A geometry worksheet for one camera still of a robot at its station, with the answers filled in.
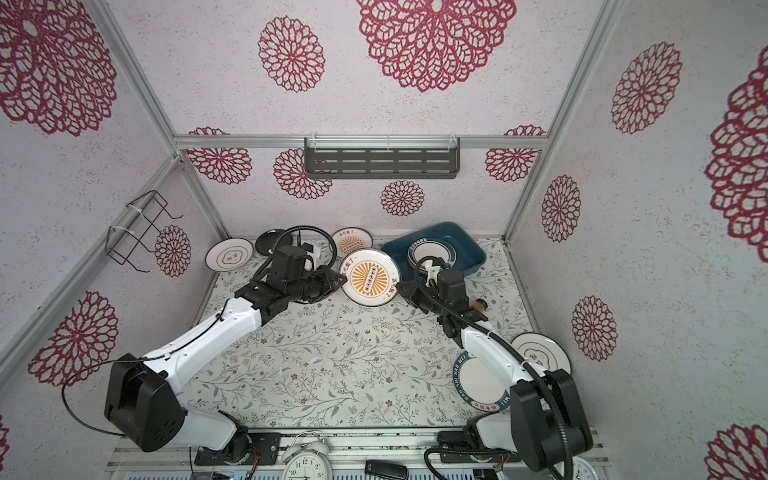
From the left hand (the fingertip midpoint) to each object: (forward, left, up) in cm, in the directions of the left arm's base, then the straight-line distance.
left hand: (347, 283), depth 80 cm
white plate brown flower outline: (+31, +50, -22) cm, 63 cm away
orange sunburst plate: (+3, -7, -2) cm, 7 cm away
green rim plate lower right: (-21, -35, -19) cm, 45 cm away
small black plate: (+37, +37, -22) cm, 57 cm away
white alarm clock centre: (-38, +9, -17) cm, 43 cm away
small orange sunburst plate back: (+38, +4, -22) cm, 44 cm away
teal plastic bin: (+27, -42, -19) cm, 54 cm away
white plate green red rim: (+32, -28, -20) cm, 47 cm away
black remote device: (-40, -10, -18) cm, 45 cm away
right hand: (+1, -13, -1) cm, 13 cm away
